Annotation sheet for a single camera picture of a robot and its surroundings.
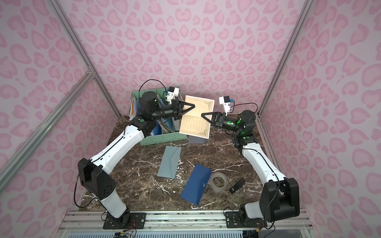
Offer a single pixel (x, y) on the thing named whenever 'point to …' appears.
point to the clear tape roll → (219, 182)
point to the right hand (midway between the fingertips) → (201, 118)
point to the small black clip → (237, 186)
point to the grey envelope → (194, 139)
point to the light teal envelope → (170, 161)
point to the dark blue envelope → (197, 184)
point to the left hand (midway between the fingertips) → (194, 106)
